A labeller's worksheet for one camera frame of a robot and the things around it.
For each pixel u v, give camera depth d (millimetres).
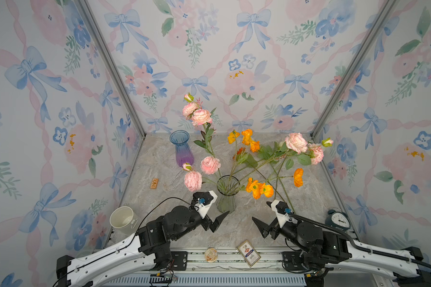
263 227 626
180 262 746
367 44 782
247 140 676
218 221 584
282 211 569
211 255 760
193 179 604
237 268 732
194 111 645
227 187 798
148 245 493
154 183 957
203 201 540
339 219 815
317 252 522
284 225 606
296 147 571
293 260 732
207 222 578
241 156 703
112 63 858
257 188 550
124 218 837
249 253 748
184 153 945
